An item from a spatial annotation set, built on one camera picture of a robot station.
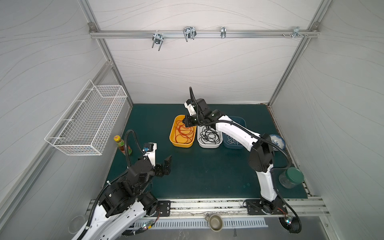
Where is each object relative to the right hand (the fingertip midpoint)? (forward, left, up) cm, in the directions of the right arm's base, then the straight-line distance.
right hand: (184, 117), depth 85 cm
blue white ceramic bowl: (-1, -61, -21) cm, 65 cm away
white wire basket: (-18, +43, +11) cm, 48 cm away
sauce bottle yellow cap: (-16, +35, -6) cm, 39 cm away
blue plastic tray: (+12, -39, -17) cm, 44 cm away
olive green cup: (-47, -19, -21) cm, 55 cm away
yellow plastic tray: (0, +10, -20) cm, 22 cm away
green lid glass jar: (-28, -56, -12) cm, 64 cm away
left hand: (-24, +6, +2) cm, 25 cm away
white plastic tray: (-6, -15, -20) cm, 26 cm away
